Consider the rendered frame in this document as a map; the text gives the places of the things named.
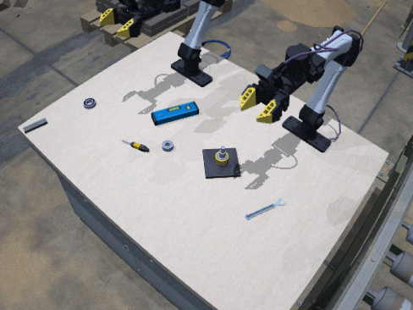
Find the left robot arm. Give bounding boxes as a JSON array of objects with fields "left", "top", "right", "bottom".
[{"left": 254, "top": 25, "right": 361, "bottom": 152}]

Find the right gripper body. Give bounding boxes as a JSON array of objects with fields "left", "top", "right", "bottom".
[{"left": 102, "top": 4, "right": 149, "bottom": 38}]

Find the grey metal workbench cabinet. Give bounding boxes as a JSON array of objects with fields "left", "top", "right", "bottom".
[{"left": 31, "top": 146, "right": 212, "bottom": 310}]

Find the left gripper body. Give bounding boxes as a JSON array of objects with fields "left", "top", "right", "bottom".
[{"left": 241, "top": 76, "right": 294, "bottom": 123}]

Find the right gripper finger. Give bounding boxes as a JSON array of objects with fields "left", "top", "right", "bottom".
[
  {"left": 100, "top": 8, "right": 115, "bottom": 25},
  {"left": 117, "top": 19, "right": 133, "bottom": 38}
]

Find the light blue spanner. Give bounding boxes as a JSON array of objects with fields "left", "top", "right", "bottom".
[{"left": 245, "top": 197, "right": 286, "bottom": 220}]

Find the black bearing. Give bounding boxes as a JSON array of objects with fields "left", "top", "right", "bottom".
[{"left": 83, "top": 97, "right": 96, "bottom": 109}]

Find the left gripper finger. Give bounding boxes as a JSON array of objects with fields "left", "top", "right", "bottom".
[
  {"left": 256, "top": 99, "right": 276, "bottom": 124},
  {"left": 240, "top": 87, "right": 256, "bottom": 111}
]

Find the blue spirit level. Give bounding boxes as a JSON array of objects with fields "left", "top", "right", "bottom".
[{"left": 151, "top": 102, "right": 199, "bottom": 126}]

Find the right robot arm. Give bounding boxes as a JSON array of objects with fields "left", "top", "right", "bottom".
[{"left": 119, "top": 0, "right": 226, "bottom": 86}]

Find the blue coiled hose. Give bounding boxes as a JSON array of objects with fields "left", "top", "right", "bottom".
[{"left": 205, "top": 40, "right": 231, "bottom": 59}]

